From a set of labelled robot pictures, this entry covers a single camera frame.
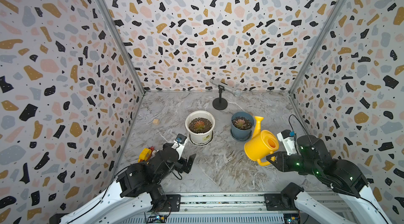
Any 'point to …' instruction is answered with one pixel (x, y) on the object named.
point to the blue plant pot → (244, 133)
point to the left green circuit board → (157, 219)
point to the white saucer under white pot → (204, 144)
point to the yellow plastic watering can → (262, 143)
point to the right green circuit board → (291, 218)
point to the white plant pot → (200, 124)
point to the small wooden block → (155, 121)
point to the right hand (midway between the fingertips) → (267, 158)
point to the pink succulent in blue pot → (240, 123)
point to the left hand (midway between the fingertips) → (189, 151)
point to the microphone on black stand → (220, 103)
